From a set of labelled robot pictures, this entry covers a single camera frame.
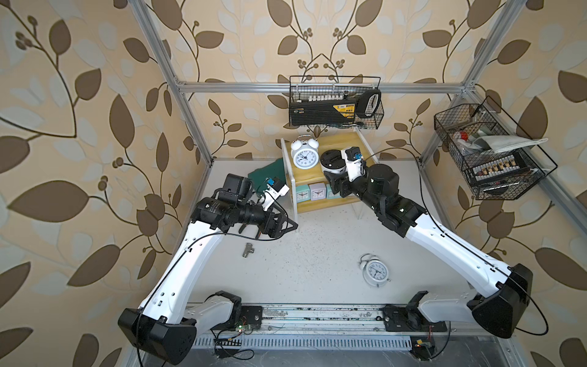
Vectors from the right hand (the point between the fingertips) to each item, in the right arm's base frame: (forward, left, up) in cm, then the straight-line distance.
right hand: (336, 166), depth 72 cm
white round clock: (-23, -14, -31) cm, 41 cm away
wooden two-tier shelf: (-3, +13, -1) cm, 13 cm away
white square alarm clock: (+1, +5, -14) cm, 15 cm away
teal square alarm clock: (+1, +11, -15) cm, 19 cm away
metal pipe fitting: (-12, +33, -33) cm, 48 cm away
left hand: (-15, +16, -6) cm, 22 cm away
